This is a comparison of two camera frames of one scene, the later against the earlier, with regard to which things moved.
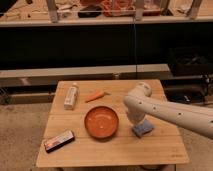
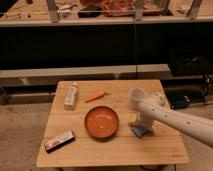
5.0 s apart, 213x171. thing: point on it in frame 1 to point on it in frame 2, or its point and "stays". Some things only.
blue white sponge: x=142 y=128 stays
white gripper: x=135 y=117 to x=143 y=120
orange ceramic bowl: x=101 y=122 stays
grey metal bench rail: x=52 y=77 stays
